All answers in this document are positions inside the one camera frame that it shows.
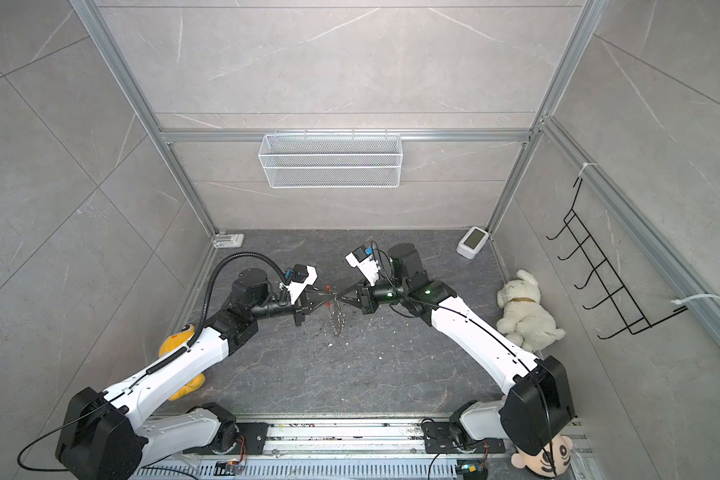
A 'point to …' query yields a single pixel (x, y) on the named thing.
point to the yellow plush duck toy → (176, 341)
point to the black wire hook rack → (617, 295)
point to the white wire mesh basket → (330, 160)
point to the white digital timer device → (472, 242)
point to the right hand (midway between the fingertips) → (341, 295)
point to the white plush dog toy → (525, 322)
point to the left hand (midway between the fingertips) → (332, 289)
